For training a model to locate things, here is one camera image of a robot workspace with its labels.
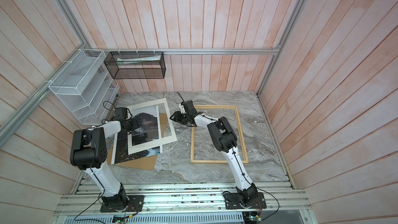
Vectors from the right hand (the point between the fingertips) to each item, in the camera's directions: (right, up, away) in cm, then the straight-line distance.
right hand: (171, 118), depth 103 cm
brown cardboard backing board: (-12, -25, -16) cm, 32 cm away
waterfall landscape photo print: (-14, -8, -3) cm, 16 cm away
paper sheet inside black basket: (-18, +36, -13) cm, 42 cm away
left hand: (-23, -5, -3) cm, 24 cm away
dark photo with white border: (-28, -20, -13) cm, 37 cm away
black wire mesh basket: (-25, +37, +1) cm, 44 cm away
